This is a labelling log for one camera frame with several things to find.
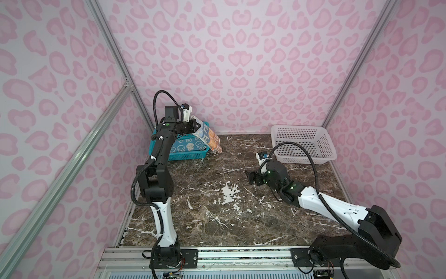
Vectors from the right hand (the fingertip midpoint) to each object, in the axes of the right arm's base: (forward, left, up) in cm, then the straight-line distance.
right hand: (254, 166), depth 82 cm
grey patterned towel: (+20, +22, -4) cm, 30 cm away
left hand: (+23, +28, +7) cm, 37 cm away
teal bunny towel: (+28, +40, -15) cm, 51 cm away
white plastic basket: (+33, -43, -16) cm, 57 cm away
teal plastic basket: (+16, +41, -13) cm, 46 cm away
